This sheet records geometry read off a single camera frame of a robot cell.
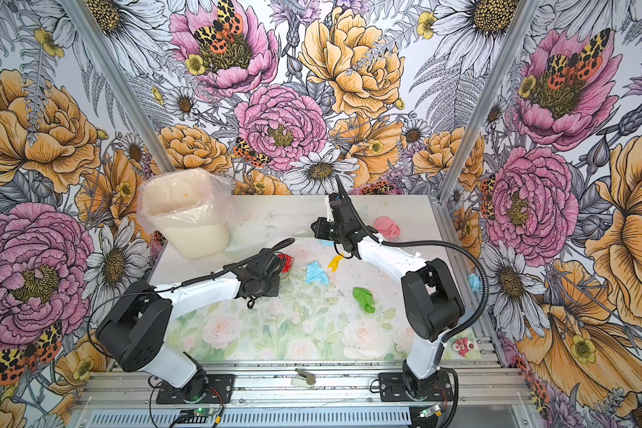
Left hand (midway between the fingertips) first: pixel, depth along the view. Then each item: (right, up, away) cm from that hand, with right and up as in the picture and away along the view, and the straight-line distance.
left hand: (268, 292), depth 91 cm
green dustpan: (-13, +17, +18) cm, 28 cm away
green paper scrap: (+32, -2, +1) cm, 32 cm away
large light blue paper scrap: (+15, +5, +7) cm, 17 cm away
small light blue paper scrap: (+19, +17, -9) cm, 28 cm away
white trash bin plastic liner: (-22, +27, -8) cm, 36 cm away
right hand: (+15, +20, -1) cm, 25 cm away
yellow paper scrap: (+22, +8, +9) cm, 25 cm away
